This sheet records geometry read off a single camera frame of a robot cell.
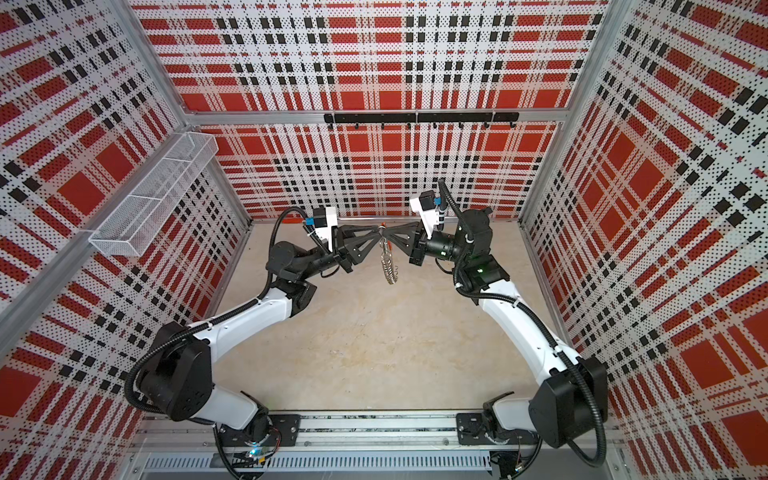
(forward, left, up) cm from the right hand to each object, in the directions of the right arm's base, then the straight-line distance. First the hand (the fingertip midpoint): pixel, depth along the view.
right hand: (386, 234), depth 64 cm
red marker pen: (+47, +45, -42) cm, 77 cm away
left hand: (0, +1, 0) cm, 1 cm away
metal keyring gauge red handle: (-4, -1, -8) cm, 9 cm away
